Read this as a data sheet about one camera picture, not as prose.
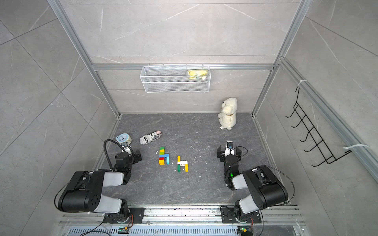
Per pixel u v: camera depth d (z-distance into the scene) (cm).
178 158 92
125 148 80
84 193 44
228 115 104
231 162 68
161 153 95
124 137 101
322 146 62
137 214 73
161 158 93
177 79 101
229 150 75
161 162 90
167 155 93
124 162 71
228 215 73
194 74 85
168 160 90
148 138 101
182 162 90
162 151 95
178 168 88
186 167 88
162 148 97
